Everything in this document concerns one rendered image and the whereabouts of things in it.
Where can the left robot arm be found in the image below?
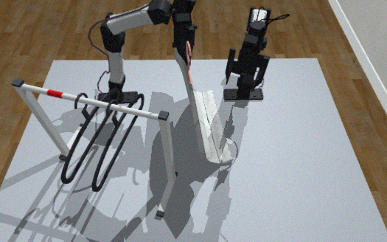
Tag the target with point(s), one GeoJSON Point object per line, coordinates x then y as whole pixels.
{"type": "Point", "coordinates": [245, 82]}

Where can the white t-shirt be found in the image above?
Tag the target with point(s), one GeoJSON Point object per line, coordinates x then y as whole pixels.
{"type": "Point", "coordinates": [211, 140]}

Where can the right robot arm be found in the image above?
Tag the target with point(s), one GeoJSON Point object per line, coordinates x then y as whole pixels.
{"type": "Point", "coordinates": [113, 34]}

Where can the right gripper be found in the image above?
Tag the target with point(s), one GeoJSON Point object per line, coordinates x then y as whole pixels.
{"type": "Point", "coordinates": [182, 34]}

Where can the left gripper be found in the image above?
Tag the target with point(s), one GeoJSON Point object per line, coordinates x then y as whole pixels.
{"type": "Point", "coordinates": [245, 63]}

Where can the black wire hanger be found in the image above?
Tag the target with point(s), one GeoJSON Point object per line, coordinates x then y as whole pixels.
{"type": "Point", "coordinates": [117, 125]}
{"type": "Point", "coordinates": [88, 118]}

